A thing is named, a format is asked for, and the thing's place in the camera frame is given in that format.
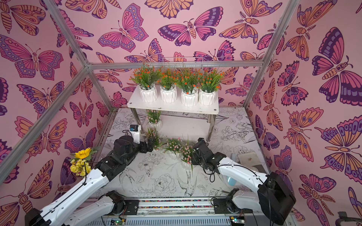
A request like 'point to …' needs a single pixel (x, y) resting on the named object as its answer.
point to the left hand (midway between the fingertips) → (148, 135)
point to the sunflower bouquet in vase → (81, 164)
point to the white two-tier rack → (135, 102)
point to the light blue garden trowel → (231, 181)
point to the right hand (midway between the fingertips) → (194, 156)
